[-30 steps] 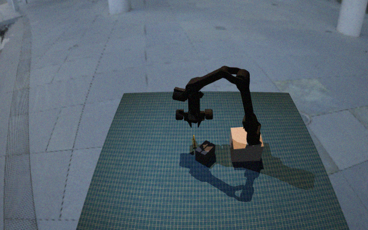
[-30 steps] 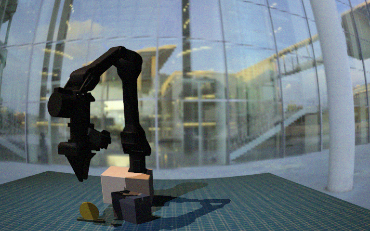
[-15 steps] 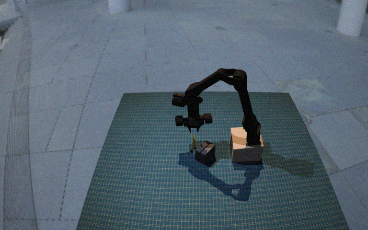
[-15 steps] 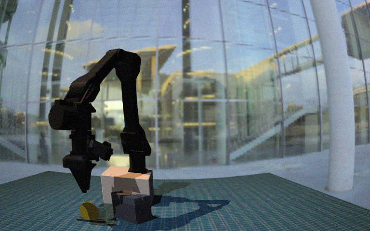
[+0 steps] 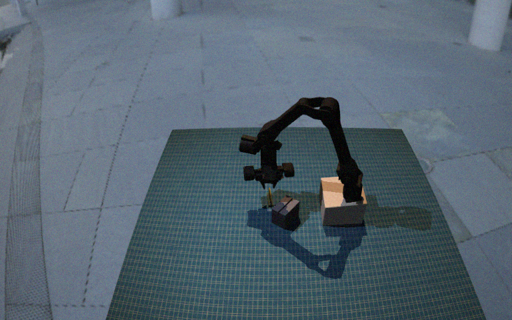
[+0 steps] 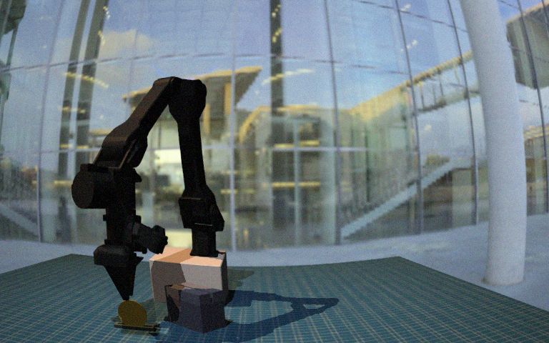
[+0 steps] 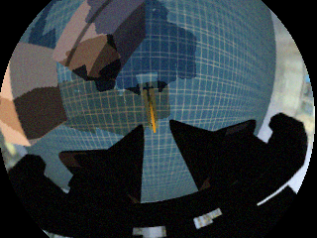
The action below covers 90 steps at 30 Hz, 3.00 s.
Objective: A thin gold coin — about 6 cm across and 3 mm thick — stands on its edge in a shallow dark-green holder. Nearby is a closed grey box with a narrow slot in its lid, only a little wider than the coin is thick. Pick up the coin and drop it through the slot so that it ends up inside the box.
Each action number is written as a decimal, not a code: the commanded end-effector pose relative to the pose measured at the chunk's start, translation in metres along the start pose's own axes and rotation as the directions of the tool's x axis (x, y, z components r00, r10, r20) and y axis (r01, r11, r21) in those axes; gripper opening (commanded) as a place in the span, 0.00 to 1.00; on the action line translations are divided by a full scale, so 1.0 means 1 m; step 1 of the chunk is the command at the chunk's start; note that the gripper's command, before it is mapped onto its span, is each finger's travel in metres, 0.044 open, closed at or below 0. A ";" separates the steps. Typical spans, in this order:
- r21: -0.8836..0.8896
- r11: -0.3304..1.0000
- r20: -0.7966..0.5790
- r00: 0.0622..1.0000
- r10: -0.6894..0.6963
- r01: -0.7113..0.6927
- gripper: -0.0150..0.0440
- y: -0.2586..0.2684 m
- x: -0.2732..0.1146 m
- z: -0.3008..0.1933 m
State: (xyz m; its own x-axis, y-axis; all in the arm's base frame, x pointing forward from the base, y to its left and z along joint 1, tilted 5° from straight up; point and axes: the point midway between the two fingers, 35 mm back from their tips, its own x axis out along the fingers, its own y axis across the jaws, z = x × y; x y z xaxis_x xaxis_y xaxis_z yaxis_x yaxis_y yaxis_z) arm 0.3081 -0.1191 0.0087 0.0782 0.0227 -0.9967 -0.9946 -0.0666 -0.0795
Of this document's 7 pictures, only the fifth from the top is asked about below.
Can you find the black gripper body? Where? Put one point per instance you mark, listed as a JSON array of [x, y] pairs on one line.
[[250, 173]]

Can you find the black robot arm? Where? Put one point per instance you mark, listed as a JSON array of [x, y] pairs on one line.
[[329, 113]]

